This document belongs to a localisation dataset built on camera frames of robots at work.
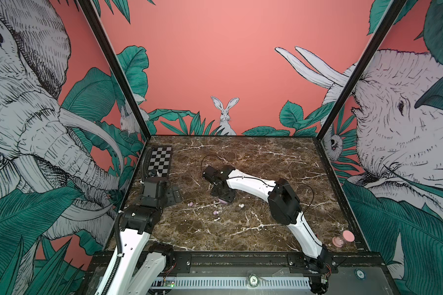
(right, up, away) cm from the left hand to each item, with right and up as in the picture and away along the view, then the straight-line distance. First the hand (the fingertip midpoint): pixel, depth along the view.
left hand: (166, 189), depth 74 cm
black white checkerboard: (-14, +11, +30) cm, 35 cm away
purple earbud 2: (+19, -14, +14) cm, 28 cm away
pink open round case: (+73, -23, +4) cm, 77 cm away
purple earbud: (+6, -11, +17) cm, 21 cm away
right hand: (+19, -7, +16) cm, 26 cm away
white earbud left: (+32, -11, +16) cm, 38 cm away
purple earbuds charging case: (+23, -8, +12) cm, 27 cm away
